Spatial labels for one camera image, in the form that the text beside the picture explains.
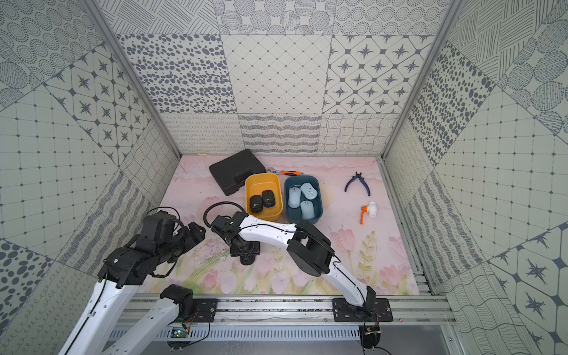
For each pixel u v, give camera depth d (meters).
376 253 0.88
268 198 1.01
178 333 0.71
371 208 0.97
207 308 0.73
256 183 1.07
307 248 0.52
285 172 1.15
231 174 1.10
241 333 0.70
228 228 0.63
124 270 0.44
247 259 0.83
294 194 1.01
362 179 1.11
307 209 0.97
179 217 0.58
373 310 0.64
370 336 0.74
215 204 0.78
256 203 0.98
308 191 1.02
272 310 0.76
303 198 1.01
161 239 0.52
